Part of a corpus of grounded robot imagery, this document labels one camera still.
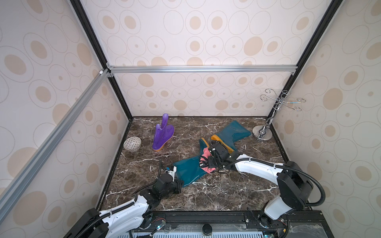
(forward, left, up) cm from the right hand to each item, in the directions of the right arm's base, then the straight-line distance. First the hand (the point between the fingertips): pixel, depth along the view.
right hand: (215, 160), depth 89 cm
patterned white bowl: (+12, +56, -2) cm, 58 cm away
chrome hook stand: (+29, -38, -6) cm, 48 cm away
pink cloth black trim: (-3, +7, +3) cm, 8 cm away
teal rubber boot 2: (+24, -15, -2) cm, 29 cm away
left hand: (-13, +16, -2) cm, 21 cm away
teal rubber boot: (-5, +15, -3) cm, 17 cm away
